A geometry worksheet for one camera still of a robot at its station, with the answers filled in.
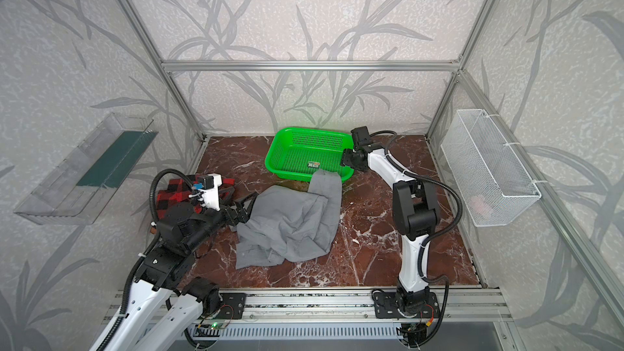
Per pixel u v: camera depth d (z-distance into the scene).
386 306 0.73
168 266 0.49
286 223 0.83
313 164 1.09
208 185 0.58
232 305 0.72
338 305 0.75
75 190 0.64
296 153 1.12
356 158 0.74
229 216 0.60
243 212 0.61
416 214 0.53
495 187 0.61
